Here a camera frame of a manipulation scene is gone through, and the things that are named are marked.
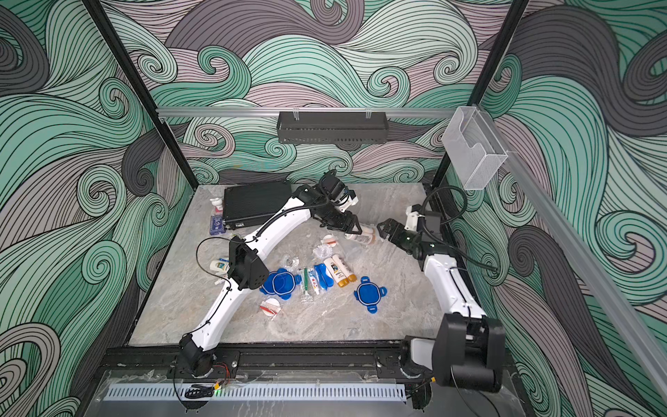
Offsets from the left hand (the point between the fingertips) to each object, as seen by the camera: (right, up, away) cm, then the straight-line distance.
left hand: (355, 226), depth 86 cm
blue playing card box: (-55, -1, +18) cm, 58 cm away
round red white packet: (-29, -27, -2) cm, 39 cm away
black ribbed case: (-43, +8, +26) cm, 51 cm away
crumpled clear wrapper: (-12, -11, +12) cm, 20 cm away
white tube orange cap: (-6, -17, +4) cm, 19 cm away
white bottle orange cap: (-48, -14, +4) cm, 50 cm away
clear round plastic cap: (-24, -14, +9) cm, 29 cm away
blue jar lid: (-25, -20, +2) cm, 32 cm away
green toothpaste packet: (-18, -19, +3) cm, 26 cm away
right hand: (+10, -1, -1) cm, 10 cm away
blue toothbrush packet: (-10, -20, +4) cm, 23 cm away
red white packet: (-9, -7, +15) cm, 18 cm away
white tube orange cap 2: (-3, -17, +4) cm, 17 cm away
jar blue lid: (+5, -3, +2) cm, 6 cm away
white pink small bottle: (-55, +8, +19) cm, 59 cm away
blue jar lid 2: (+5, -24, +2) cm, 24 cm away
